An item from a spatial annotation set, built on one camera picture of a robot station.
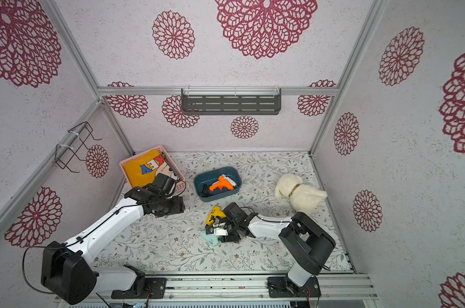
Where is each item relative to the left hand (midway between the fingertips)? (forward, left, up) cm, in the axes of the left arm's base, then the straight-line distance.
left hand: (178, 209), depth 82 cm
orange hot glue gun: (+22, -19, -10) cm, 30 cm away
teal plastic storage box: (+13, -17, -9) cm, 23 cm away
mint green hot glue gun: (-9, -14, -11) cm, 20 cm away
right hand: (-4, -17, -11) cm, 21 cm away
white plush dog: (+8, -57, -4) cm, 57 cm away
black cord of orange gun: (+16, -9, -12) cm, 22 cm away
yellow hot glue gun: (+3, -15, -10) cm, 19 cm away
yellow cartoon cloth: (+25, +25, -5) cm, 36 cm away
